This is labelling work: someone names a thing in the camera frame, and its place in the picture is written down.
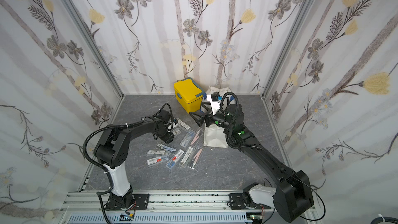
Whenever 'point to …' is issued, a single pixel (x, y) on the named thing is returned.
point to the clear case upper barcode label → (183, 124)
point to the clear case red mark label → (155, 160)
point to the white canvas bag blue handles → (215, 136)
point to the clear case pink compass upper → (196, 136)
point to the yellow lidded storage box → (189, 94)
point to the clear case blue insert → (187, 138)
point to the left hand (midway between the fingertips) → (170, 136)
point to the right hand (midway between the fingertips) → (199, 109)
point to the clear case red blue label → (171, 163)
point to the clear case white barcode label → (187, 156)
